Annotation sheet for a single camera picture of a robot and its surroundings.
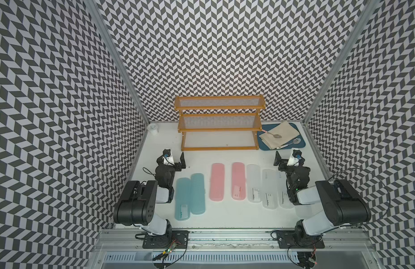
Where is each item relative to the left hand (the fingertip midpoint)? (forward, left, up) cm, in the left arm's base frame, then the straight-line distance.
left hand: (174, 153), depth 91 cm
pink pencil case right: (-12, -35, -10) cm, 38 cm away
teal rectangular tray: (+28, -58, -10) cm, 65 cm away
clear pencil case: (-14, -43, -9) cm, 46 cm away
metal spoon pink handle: (+19, -62, -8) cm, 65 cm away
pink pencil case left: (-12, -23, -10) cm, 28 cm away
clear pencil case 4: (-27, -67, -13) cm, 73 cm away
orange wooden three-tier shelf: (+36, -26, -13) cm, 46 cm away
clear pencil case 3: (-23, -56, -9) cm, 62 cm away
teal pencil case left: (-22, -6, -8) cm, 24 cm away
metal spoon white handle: (+13, -73, -7) cm, 75 cm away
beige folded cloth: (+23, -71, -9) cm, 75 cm away
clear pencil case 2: (-16, -52, -11) cm, 55 cm away
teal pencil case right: (-18, -12, -13) cm, 25 cm away
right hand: (-1, -60, +1) cm, 60 cm away
